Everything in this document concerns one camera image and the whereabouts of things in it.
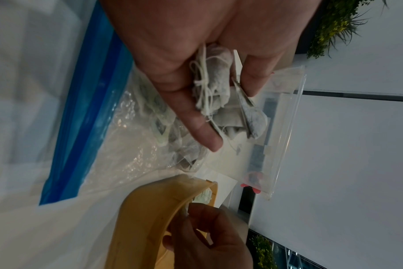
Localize person's right hand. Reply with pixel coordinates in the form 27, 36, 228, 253
161, 202, 254, 269

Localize person's left hand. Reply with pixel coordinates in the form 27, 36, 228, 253
100, 0, 322, 152

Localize tea bags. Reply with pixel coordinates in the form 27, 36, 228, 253
131, 73, 209, 172
188, 189, 216, 208
188, 43, 269, 153

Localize yellow tray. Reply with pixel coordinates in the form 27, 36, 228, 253
103, 174, 220, 269

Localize clear zip bag with tea bags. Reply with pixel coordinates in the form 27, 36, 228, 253
38, 0, 211, 206

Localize beige bench seat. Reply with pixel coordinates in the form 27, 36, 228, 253
291, 0, 322, 56
217, 204, 252, 244

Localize dark window strip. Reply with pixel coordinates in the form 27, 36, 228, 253
238, 186, 260, 215

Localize clear storage box pink latches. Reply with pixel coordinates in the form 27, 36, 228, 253
205, 65, 308, 202

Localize black planter box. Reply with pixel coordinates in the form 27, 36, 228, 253
294, 0, 337, 55

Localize white roller blind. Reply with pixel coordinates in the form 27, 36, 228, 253
251, 91, 403, 269

